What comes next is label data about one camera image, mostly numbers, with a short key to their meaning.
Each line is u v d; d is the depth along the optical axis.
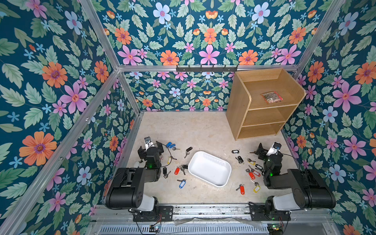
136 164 0.89
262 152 0.81
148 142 0.76
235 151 0.96
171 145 1.00
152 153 0.70
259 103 0.80
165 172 0.88
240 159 0.93
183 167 0.89
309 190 0.43
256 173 0.88
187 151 0.98
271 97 0.81
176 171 0.88
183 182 0.84
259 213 0.73
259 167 0.89
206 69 0.93
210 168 0.91
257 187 0.82
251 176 0.86
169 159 0.93
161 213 0.73
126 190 0.44
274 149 0.75
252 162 0.92
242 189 0.82
